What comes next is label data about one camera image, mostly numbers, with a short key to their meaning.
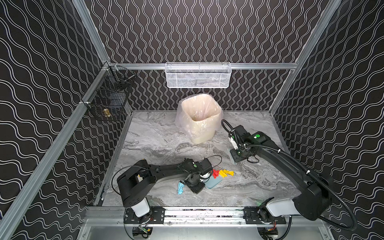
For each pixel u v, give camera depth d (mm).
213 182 857
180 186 818
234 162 721
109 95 926
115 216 770
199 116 979
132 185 454
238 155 694
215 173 882
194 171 602
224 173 880
